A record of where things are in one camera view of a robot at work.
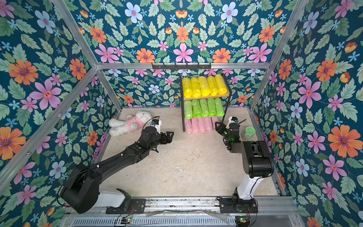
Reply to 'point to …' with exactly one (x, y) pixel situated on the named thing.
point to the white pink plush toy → (118, 127)
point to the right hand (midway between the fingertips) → (218, 123)
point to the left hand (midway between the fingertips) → (170, 132)
